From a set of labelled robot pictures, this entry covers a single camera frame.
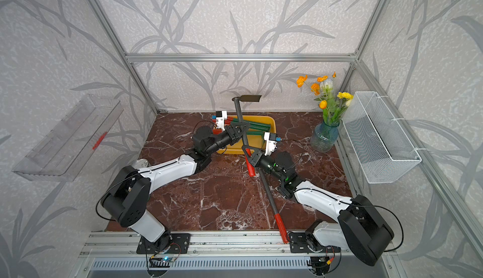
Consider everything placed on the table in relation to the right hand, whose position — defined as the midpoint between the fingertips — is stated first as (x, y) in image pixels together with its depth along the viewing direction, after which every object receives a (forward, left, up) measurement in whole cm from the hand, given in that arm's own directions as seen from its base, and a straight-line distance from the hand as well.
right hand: (242, 147), depth 74 cm
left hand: (+6, -3, +5) cm, 8 cm away
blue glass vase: (+15, -40, -14) cm, 45 cm away
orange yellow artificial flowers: (+23, -42, 0) cm, 48 cm away
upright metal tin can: (+4, +51, -19) cm, 55 cm away
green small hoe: (+25, -8, -22) cm, 34 cm away
